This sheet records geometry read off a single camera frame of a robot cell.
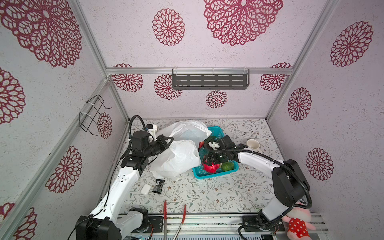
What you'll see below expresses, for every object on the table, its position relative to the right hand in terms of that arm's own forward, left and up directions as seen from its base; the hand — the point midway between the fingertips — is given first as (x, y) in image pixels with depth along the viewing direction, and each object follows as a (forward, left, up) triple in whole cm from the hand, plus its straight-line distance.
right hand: (209, 157), depth 89 cm
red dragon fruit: (-8, -1, +1) cm, 8 cm away
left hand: (-1, +19, +18) cm, 26 cm away
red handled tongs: (-30, +23, -7) cm, 39 cm away
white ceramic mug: (+14, -30, -5) cm, 34 cm away
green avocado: (-6, -10, +2) cm, 11 cm away
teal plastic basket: (-5, +6, -8) cm, 11 cm away
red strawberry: (+8, +5, +2) cm, 10 cm away
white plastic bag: (-10, +14, +18) cm, 25 cm away
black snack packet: (-16, +29, -6) cm, 34 cm away
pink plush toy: (-33, -39, -3) cm, 52 cm away
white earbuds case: (-18, +36, -7) cm, 41 cm away
